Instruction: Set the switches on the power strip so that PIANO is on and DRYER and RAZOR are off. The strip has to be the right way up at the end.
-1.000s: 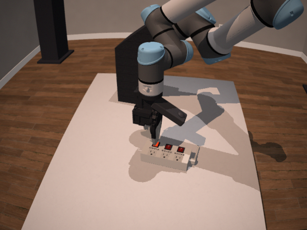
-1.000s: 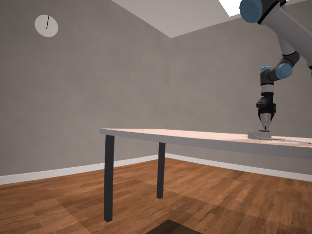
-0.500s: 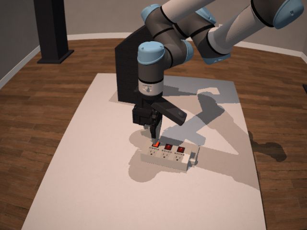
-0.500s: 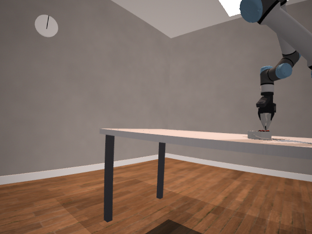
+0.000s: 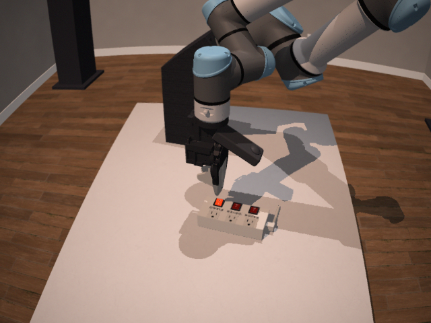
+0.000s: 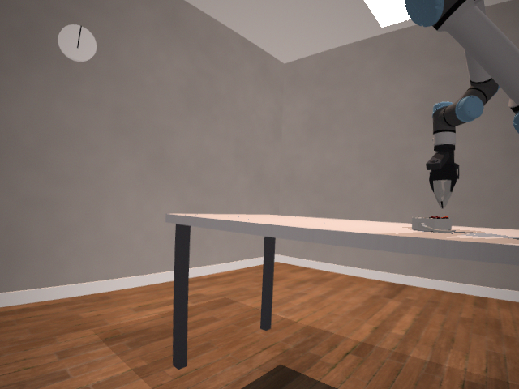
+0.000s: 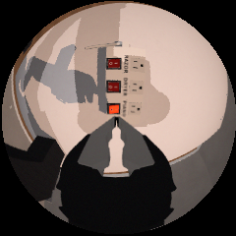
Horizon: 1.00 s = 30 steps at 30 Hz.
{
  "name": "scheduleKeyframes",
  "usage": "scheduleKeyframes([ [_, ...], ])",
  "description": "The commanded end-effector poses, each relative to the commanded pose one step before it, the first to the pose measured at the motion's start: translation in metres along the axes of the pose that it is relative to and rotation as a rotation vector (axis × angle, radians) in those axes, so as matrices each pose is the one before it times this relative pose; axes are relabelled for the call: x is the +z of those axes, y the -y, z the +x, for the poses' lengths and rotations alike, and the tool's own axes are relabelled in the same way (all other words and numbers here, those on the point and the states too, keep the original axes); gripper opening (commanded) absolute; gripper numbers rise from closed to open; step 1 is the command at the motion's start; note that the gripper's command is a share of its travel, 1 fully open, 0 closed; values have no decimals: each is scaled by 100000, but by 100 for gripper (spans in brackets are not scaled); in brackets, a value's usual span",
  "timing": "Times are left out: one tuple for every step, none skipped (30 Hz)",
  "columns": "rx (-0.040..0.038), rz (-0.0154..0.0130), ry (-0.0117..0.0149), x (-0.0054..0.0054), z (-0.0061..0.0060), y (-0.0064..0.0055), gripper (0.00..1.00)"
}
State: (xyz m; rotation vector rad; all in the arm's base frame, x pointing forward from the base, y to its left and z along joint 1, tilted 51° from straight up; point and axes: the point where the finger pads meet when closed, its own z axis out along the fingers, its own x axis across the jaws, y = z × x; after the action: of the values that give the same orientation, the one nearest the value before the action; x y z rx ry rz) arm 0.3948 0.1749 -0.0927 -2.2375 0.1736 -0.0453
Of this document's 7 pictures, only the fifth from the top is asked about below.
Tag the white power strip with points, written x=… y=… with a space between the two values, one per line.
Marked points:
x=235 y=218

